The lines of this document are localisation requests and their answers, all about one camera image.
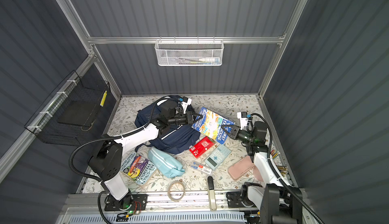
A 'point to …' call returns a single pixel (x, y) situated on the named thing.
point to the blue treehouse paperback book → (210, 125)
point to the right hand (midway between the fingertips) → (225, 129)
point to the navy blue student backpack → (146, 114)
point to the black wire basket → (71, 115)
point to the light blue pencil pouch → (169, 164)
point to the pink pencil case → (241, 168)
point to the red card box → (199, 149)
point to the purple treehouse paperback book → (138, 168)
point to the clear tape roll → (168, 191)
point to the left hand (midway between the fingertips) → (202, 116)
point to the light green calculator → (217, 156)
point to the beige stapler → (211, 193)
